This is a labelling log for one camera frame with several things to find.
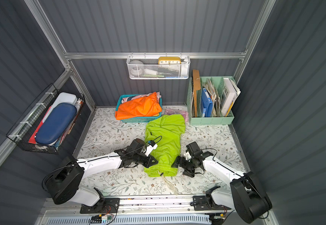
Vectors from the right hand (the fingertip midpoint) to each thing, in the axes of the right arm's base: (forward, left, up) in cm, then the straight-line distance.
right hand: (179, 168), depth 83 cm
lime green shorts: (+28, +8, -1) cm, 29 cm away
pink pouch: (+46, -7, -3) cm, 46 cm away
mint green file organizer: (+53, -28, +19) cm, 63 cm away
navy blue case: (+11, +61, +30) cm, 69 cm away
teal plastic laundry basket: (+36, +25, +2) cm, 44 cm away
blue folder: (+40, -20, +15) cm, 47 cm away
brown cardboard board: (+42, -12, +28) cm, 52 cm away
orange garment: (+42, +24, +10) cm, 49 cm away
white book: (+46, -37, +21) cm, 63 cm away
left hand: (+2, +13, +2) cm, 13 cm away
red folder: (+3, +71, +27) cm, 76 cm away
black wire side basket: (+4, +71, +33) cm, 78 cm away
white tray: (+28, +67, +31) cm, 79 cm away
